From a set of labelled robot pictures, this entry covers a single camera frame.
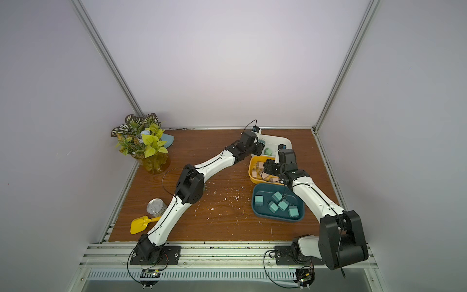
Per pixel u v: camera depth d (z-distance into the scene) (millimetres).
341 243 411
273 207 831
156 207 814
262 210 845
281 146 784
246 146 795
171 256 732
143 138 812
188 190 631
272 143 1034
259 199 869
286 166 655
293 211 834
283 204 853
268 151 1042
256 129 881
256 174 948
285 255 724
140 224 806
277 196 875
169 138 1140
